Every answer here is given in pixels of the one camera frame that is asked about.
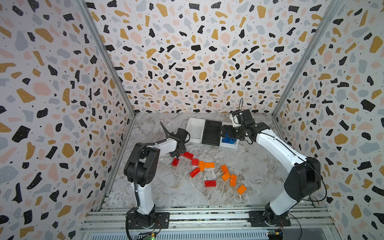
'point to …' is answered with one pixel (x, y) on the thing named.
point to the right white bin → (235, 145)
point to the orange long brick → (233, 180)
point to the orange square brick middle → (226, 176)
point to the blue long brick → (226, 140)
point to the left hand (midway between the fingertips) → (182, 148)
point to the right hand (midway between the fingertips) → (225, 130)
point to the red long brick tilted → (194, 172)
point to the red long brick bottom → (210, 183)
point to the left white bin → (195, 129)
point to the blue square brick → (234, 140)
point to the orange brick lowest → (242, 189)
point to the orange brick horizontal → (209, 165)
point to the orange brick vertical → (201, 164)
